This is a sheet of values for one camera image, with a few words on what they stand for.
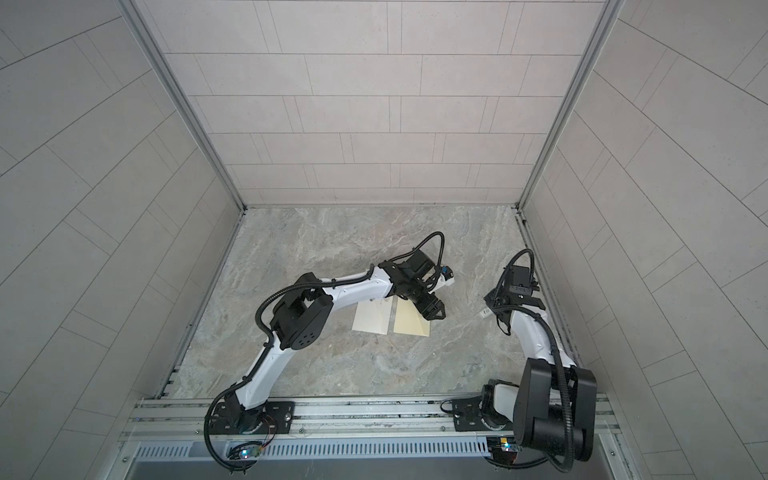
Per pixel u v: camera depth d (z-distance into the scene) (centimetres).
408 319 88
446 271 81
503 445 68
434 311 79
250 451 64
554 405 41
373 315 87
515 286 67
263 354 57
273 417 71
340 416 72
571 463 36
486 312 85
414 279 76
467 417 71
